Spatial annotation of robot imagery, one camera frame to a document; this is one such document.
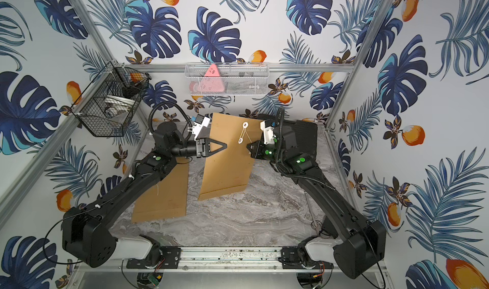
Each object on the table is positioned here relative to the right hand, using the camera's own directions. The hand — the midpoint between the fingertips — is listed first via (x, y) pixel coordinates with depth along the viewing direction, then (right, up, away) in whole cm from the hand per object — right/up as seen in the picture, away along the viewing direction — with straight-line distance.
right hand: (248, 144), depth 74 cm
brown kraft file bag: (-7, -10, -4) cm, 13 cm away
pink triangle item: (-17, +29, +16) cm, 38 cm away
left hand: (-8, 0, -9) cm, 12 cm away
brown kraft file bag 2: (-36, -25, +13) cm, 46 cm away
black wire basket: (-57, +17, +5) cm, 60 cm away
